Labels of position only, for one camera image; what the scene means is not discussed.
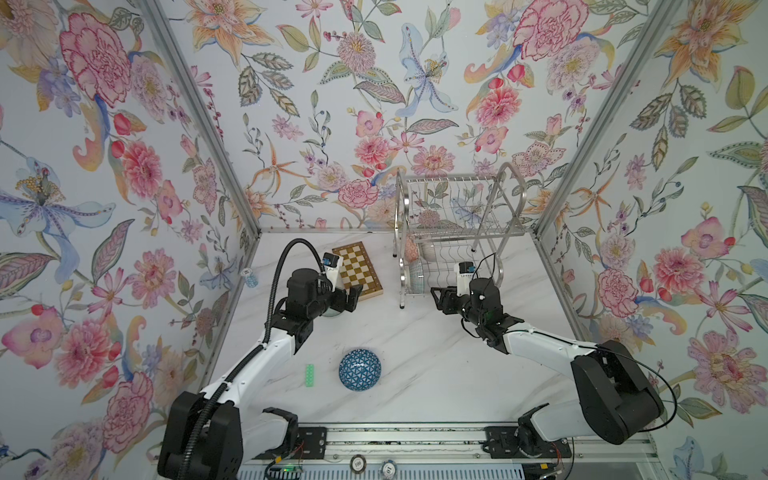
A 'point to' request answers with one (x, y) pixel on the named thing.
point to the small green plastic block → (309, 375)
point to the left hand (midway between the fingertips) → (351, 282)
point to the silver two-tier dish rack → (440, 222)
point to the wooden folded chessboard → (357, 270)
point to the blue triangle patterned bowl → (360, 370)
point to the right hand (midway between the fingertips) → (438, 287)
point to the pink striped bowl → (428, 252)
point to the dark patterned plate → (416, 277)
